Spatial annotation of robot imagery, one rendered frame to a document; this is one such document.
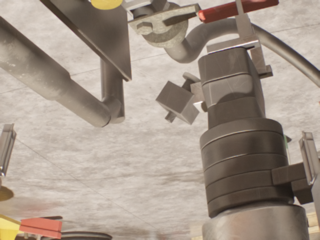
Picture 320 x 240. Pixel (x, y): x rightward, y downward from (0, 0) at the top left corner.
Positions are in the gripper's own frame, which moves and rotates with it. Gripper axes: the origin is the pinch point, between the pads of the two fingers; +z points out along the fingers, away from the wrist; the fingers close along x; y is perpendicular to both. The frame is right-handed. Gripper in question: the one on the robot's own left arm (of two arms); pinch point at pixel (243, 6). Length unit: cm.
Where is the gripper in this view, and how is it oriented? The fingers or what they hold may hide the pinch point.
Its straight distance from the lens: 51.5
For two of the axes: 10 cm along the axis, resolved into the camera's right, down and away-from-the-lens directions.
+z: -0.9, -9.1, 3.9
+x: 3.7, 3.4, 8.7
